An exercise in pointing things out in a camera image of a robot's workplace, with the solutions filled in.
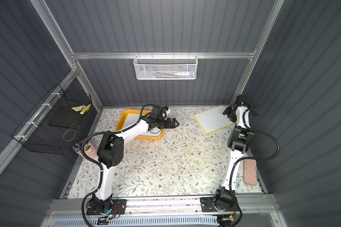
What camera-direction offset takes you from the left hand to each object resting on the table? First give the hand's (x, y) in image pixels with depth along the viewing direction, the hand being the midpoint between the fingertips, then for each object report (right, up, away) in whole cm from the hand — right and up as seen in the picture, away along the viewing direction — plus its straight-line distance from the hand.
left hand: (177, 125), depth 93 cm
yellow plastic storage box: (-44, +5, +17) cm, 47 cm away
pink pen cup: (-53, -15, -8) cm, 55 cm away
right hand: (+41, +7, +13) cm, 43 cm away
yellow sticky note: (-58, +10, -12) cm, 60 cm away
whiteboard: (-35, +5, +16) cm, 39 cm away
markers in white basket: (-11, +33, -2) cm, 35 cm away
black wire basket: (-67, 0, -23) cm, 70 cm away
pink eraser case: (+43, -27, -11) cm, 52 cm away
